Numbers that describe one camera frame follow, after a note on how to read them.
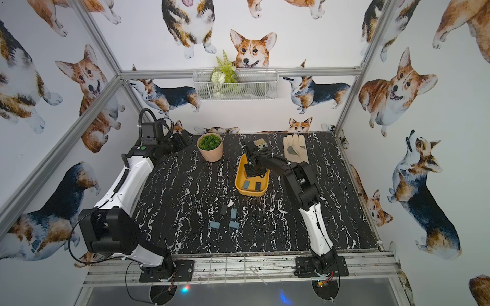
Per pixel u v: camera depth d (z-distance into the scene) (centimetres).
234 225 86
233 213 88
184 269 74
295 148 113
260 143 115
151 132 63
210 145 102
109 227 42
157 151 61
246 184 98
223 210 90
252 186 97
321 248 63
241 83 90
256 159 75
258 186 98
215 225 86
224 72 82
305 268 73
